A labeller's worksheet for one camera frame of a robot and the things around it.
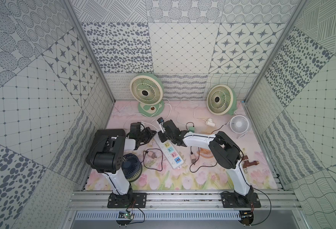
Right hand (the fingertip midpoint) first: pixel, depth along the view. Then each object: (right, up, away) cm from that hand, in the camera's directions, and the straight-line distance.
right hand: (161, 132), depth 96 cm
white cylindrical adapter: (+36, +6, +8) cm, 37 cm away
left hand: (-4, +2, +1) cm, 5 cm away
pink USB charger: (-5, -12, -9) cm, 16 cm away
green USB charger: (+22, +2, +6) cm, 23 cm away
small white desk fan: (+55, +5, 0) cm, 55 cm away
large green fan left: (-8, +29, -3) cm, 30 cm away
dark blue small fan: (-14, -17, -20) cm, 29 cm away
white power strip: (+7, -12, -7) cm, 15 cm away
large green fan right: (+44, +23, +7) cm, 50 cm away
